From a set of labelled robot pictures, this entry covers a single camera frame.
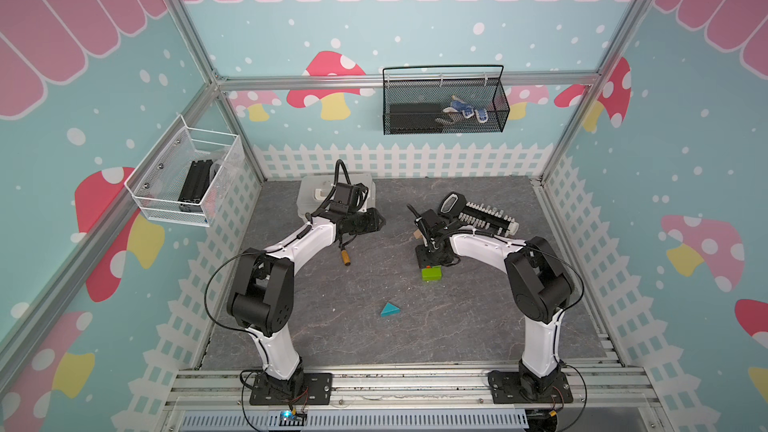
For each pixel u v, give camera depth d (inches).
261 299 18.9
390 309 33.8
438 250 28.1
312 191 39.3
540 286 20.1
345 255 38.2
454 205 43.5
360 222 31.3
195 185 27.4
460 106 35.2
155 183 26.5
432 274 36.2
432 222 30.5
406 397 29.2
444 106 36.8
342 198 29.2
